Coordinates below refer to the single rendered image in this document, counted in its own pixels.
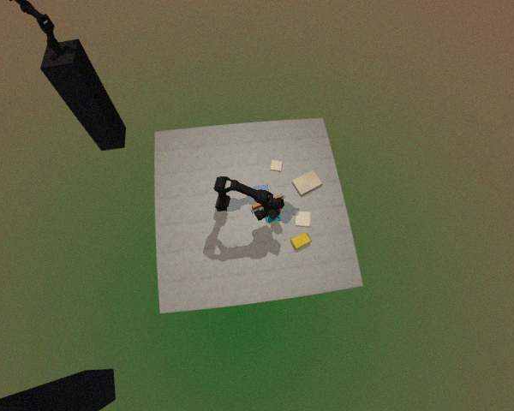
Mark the beige flat square pad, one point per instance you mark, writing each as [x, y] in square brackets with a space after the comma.
[303, 218]

